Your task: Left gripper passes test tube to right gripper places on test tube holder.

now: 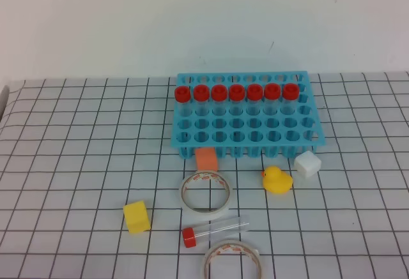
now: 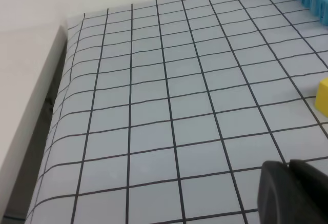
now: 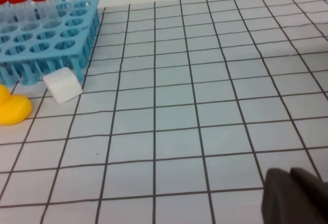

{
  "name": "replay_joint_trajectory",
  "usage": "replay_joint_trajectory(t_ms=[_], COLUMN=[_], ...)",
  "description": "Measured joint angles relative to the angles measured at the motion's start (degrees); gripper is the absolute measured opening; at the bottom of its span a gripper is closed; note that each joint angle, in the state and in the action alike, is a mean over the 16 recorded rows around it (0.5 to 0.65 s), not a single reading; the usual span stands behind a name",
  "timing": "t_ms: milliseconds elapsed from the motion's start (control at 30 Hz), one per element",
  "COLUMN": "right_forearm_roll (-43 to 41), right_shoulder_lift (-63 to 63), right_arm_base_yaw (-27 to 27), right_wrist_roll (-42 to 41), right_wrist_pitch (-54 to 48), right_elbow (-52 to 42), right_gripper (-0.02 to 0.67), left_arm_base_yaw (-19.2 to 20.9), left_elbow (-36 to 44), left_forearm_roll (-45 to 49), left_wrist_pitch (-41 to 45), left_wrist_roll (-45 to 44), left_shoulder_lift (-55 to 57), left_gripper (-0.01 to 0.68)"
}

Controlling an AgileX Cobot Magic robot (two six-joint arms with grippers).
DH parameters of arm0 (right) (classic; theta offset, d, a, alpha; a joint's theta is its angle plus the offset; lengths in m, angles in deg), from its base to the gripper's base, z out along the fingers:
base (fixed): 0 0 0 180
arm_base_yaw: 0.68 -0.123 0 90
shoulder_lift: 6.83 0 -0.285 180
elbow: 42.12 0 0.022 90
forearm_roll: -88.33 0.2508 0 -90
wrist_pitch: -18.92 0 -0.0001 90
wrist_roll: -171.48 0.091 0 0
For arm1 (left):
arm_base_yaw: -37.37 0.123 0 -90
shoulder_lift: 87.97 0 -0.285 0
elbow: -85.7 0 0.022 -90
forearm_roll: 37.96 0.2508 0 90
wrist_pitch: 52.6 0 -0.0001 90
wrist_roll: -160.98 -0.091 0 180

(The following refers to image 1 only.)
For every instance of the red capped test tube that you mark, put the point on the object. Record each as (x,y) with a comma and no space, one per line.
(215,231)

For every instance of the blue test tube rack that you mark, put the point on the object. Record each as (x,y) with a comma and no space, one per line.
(251,130)

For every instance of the orange foam cube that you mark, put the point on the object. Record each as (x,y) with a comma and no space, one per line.
(206,159)

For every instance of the yellow rubber duck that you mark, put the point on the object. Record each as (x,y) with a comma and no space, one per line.
(276,181)

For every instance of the white tape roll upper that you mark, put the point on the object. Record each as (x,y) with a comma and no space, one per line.
(205,214)

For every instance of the white tape roll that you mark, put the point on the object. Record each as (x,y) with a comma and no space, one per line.
(231,245)
(205,214)

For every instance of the white foam cube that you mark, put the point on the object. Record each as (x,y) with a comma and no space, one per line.
(307,164)

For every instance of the yellow foam cube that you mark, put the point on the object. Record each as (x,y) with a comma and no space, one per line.
(136,217)

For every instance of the white tape roll lower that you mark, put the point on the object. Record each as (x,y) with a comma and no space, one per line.
(231,245)

